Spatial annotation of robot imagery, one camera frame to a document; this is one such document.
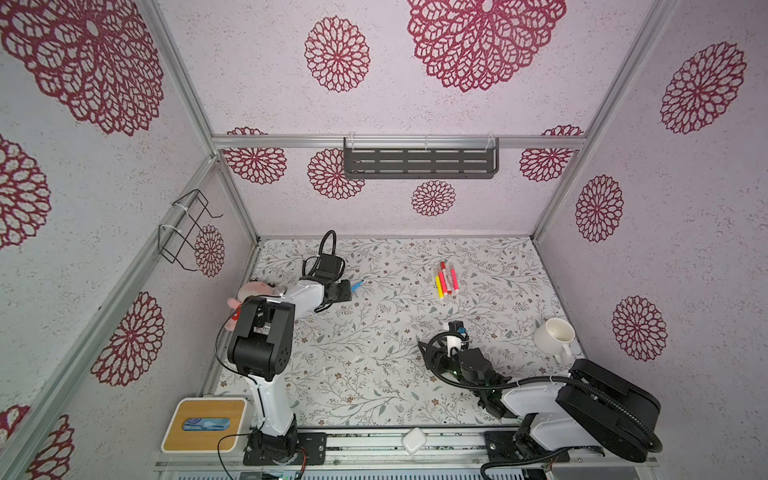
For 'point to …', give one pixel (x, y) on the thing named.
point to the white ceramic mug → (555, 336)
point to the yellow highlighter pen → (438, 283)
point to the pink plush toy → (254, 287)
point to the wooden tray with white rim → (198, 424)
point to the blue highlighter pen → (357, 285)
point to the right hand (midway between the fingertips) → (426, 339)
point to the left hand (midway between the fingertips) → (342, 296)
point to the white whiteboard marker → (445, 276)
